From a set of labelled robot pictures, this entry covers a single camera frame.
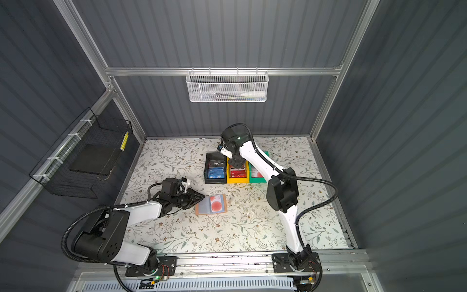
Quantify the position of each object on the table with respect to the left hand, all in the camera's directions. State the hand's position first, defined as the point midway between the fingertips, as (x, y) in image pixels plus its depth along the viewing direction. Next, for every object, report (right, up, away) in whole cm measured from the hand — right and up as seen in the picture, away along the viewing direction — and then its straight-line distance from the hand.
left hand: (206, 199), depth 88 cm
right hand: (+17, +19, +4) cm, 26 cm away
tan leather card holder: (-1, -5, +1) cm, 5 cm away
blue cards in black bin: (+3, +11, +14) cm, 18 cm away
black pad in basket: (-45, +20, -12) cm, 50 cm away
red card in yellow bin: (+16, +11, +12) cm, 23 cm away
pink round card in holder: (+4, -3, +3) cm, 6 cm away
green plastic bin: (+26, +8, +11) cm, 29 cm away
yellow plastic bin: (+12, +8, +9) cm, 16 cm away
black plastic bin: (+2, +19, +20) cm, 28 cm away
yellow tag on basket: (-37, +28, -4) cm, 47 cm away
